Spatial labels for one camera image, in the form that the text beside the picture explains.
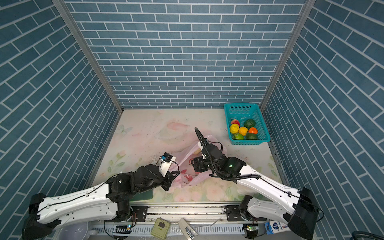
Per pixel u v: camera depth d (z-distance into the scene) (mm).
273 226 695
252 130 1031
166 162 598
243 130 1019
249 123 1054
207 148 533
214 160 550
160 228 689
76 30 775
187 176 824
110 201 488
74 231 679
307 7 708
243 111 1158
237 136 966
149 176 496
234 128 1021
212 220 737
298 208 394
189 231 678
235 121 1083
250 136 1010
